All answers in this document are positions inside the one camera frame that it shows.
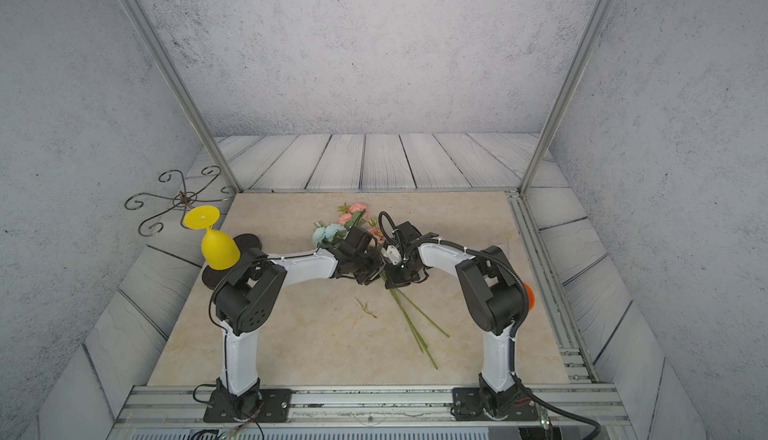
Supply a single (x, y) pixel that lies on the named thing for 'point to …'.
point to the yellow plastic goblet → (218, 248)
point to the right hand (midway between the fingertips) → (389, 285)
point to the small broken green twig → (365, 307)
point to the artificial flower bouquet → (354, 216)
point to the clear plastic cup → (502, 240)
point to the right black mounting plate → (468, 404)
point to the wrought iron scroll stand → (184, 199)
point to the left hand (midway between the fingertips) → (394, 271)
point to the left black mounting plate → (266, 405)
